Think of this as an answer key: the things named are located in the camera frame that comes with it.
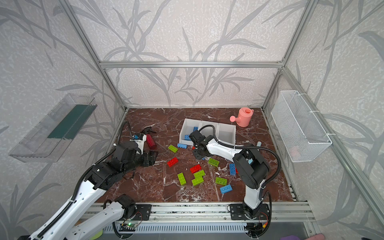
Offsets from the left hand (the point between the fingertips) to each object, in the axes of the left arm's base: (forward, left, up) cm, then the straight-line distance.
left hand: (155, 148), depth 73 cm
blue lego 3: (+27, -19, -21) cm, 38 cm away
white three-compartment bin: (+23, -40, -20) cm, 50 cm away
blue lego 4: (0, -24, -12) cm, 27 cm away
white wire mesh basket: (+4, -65, +14) cm, 66 cm away
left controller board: (-31, +13, -23) cm, 40 cm away
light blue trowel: (+15, -61, -20) cm, 66 cm away
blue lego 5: (-13, -37, -21) cm, 44 cm away
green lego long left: (-8, -12, -20) cm, 25 cm away
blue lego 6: (-3, -41, -20) cm, 46 cm away
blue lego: (+13, -10, -20) cm, 26 cm away
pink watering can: (+32, -53, -11) cm, 62 cm away
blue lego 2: (+19, -13, -21) cm, 31 cm away
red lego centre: (-3, -20, -20) cm, 28 cm away
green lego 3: (-5, -22, -22) cm, 31 cm away
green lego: (+11, -4, -21) cm, 25 cm away
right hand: (+10, -22, -18) cm, 30 cm away
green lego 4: (-9, -21, -20) cm, 30 cm away
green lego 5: (-9, -34, -20) cm, 41 cm away
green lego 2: (+1, -30, -20) cm, 36 cm away
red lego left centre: (+1, -6, -20) cm, 21 cm away
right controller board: (-31, -50, -24) cm, 64 cm away
